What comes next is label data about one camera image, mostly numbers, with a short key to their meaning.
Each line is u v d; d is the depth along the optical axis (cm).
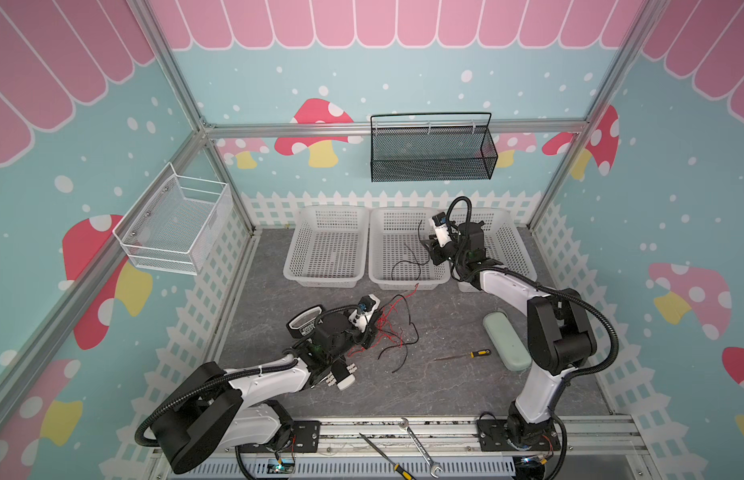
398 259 110
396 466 71
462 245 73
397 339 87
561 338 49
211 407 43
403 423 77
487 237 116
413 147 94
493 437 73
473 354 87
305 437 74
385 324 94
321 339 63
